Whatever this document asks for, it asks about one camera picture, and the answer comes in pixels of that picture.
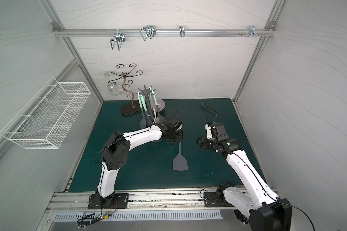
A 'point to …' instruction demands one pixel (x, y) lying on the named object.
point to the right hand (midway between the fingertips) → (201, 141)
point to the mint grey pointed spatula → (156, 103)
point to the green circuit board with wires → (83, 221)
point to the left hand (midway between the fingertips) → (182, 139)
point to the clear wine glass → (113, 90)
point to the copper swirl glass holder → (129, 108)
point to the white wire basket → (45, 121)
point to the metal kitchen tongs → (208, 106)
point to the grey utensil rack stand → (157, 119)
